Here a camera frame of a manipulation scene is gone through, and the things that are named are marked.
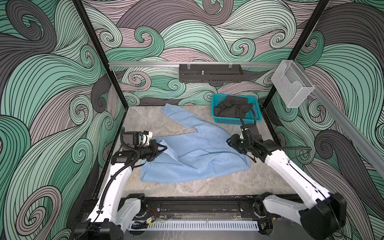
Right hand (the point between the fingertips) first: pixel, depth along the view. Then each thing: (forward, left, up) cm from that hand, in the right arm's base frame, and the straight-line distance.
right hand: (228, 141), depth 79 cm
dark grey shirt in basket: (+36, -12, -9) cm, 39 cm away
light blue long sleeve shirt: (0, +17, -16) cm, 23 cm away
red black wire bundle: (-36, +43, -18) cm, 59 cm away
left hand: (-5, +32, +4) cm, 33 cm away
